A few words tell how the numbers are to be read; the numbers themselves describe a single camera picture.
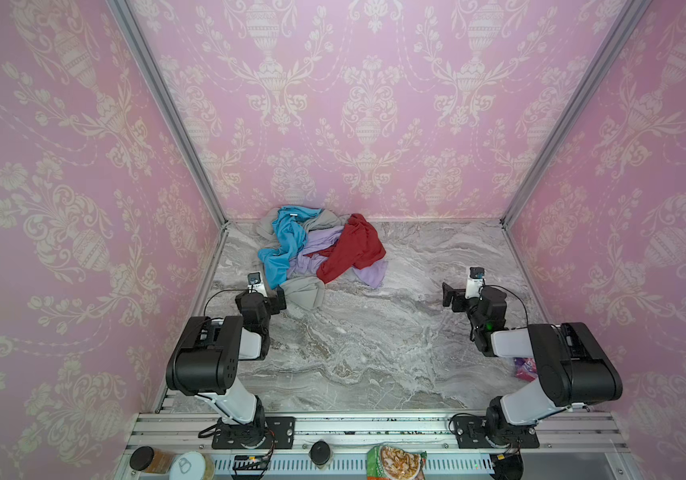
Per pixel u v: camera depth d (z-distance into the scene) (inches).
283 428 29.5
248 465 28.7
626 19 27.3
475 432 28.9
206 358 18.4
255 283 32.1
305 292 38.4
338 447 28.8
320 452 25.4
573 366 18.3
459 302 33.4
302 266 41.6
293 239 39.5
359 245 40.6
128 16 27.6
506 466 28.0
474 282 32.1
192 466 26.0
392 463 27.0
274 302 34.8
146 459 24.6
